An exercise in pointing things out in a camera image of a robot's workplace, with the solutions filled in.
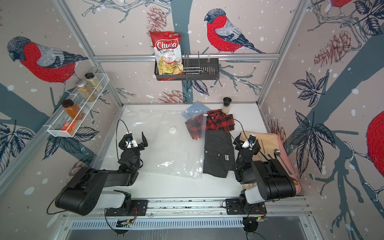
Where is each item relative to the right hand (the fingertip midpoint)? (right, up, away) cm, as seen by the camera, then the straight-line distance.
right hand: (248, 134), depth 86 cm
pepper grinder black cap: (-8, +22, +21) cm, 31 cm away
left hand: (-66, +2, -2) cm, 66 cm away
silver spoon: (+21, -13, +5) cm, 25 cm away
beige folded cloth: (+18, -10, +9) cm, 23 cm away
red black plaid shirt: (-16, +8, +20) cm, 27 cm away
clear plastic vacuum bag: (-45, -5, +13) cm, 47 cm away
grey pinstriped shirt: (-17, -14, +2) cm, 22 cm away
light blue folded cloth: (-30, +17, +28) cm, 44 cm away
